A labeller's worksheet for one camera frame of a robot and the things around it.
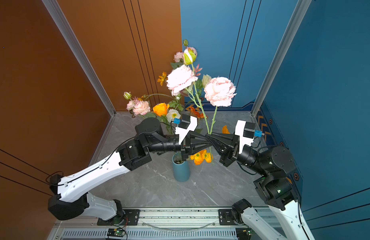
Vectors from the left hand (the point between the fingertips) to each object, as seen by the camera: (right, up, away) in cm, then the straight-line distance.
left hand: (211, 140), depth 47 cm
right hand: (-2, +1, -1) cm, 3 cm away
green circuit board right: (+19, -47, +24) cm, 56 cm away
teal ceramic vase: (-11, -17, +26) cm, 33 cm away
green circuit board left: (-42, -47, +24) cm, 68 cm away
